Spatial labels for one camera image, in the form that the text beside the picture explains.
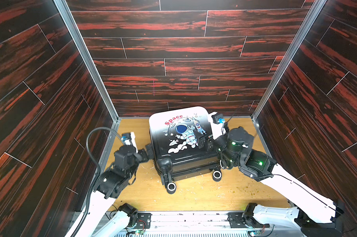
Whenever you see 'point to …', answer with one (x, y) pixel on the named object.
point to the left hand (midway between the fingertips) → (145, 146)
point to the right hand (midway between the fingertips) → (208, 125)
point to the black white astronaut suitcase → (175, 152)
